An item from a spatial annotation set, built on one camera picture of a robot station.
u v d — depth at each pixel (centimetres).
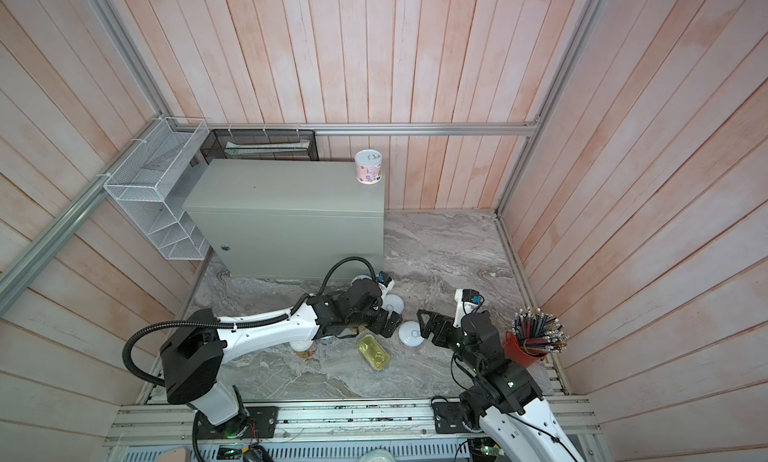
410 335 83
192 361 43
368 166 76
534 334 78
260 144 89
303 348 79
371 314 68
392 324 72
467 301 65
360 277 93
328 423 75
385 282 73
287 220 78
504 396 50
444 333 64
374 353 82
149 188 75
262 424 73
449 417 73
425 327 66
